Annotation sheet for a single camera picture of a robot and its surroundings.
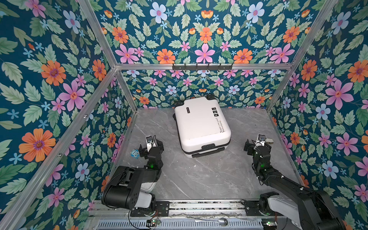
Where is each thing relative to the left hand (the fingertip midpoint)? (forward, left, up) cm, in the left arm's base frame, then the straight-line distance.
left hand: (149, 138), depth 87 cm
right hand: (-6, -65, 0) cm, 66 cm away
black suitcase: (+1, -33, +8) cm, 34 cm away
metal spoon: (-44, -39, -11) cm, 59 cm away
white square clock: (-26, 0, -10) cm, 27 cm away
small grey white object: (-1, -79, -10) cm, 80 cm away
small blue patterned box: (-4, +12, -12) cm, 17 cm away
